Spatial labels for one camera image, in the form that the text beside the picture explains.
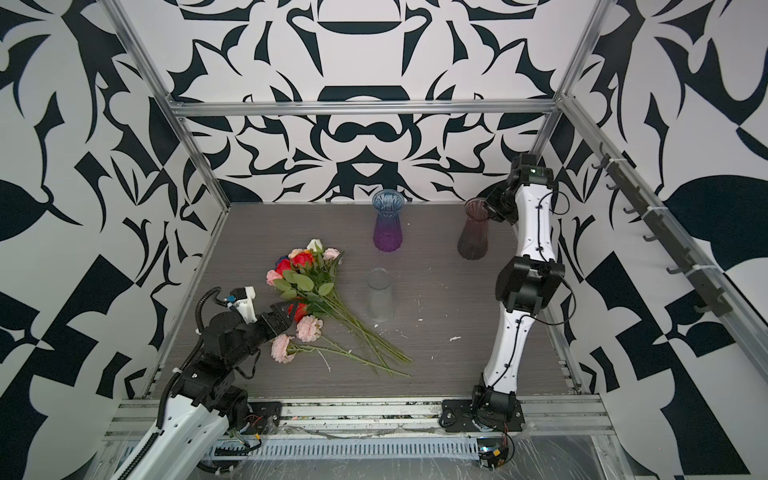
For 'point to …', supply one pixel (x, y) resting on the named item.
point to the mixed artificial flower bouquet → (324, 325)
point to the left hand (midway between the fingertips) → (288, 302)
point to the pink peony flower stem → (308, 329)
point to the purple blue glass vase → (388, 226)
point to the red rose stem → (301, 311)
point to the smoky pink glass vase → (473, 241)
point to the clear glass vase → (380, 295)
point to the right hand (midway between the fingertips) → (491, 207)
